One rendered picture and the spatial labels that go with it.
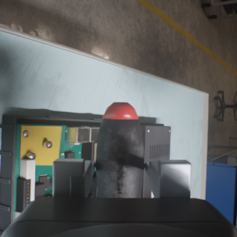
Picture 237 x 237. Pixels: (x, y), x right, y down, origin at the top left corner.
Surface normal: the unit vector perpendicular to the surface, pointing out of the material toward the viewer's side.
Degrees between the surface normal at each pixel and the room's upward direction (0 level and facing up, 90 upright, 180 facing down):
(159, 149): 0
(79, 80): 0
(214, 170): 90
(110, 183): 81
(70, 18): 0
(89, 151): 90
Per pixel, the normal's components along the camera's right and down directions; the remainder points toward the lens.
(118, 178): -0.09, 0.09
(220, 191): -0.52, -0.02
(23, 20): 0.85, 0.02
